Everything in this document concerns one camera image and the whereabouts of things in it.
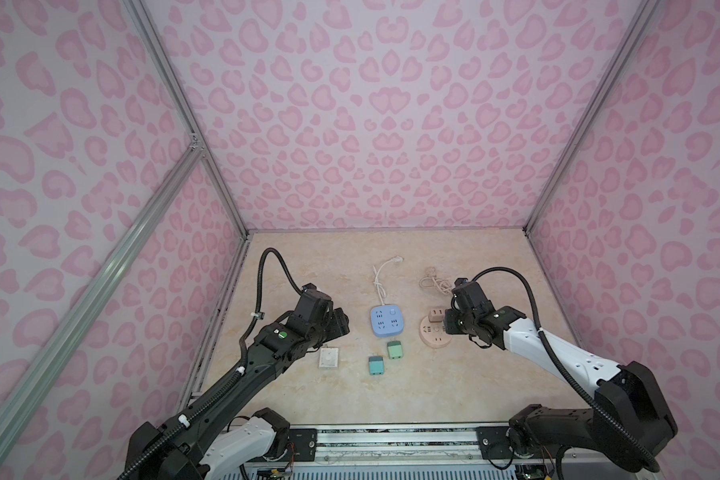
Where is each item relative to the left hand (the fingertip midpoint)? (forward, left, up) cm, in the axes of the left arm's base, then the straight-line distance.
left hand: (347, 322), depth 79 cm
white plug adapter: (-4, +6, -13) cm, 15 cm away
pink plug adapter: (+6, -26, -9) cm, 28 cm away
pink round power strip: (+2, -25, -13) cm, 28 cm away
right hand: (+4, -28, -6) cm, 29 cm away
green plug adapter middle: (-2, -13, -14) cm, 20 cm away
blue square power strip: (+7, -11, -13) cm, 19 cm away
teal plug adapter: (-7, -8, -14) cm, 17 cm away
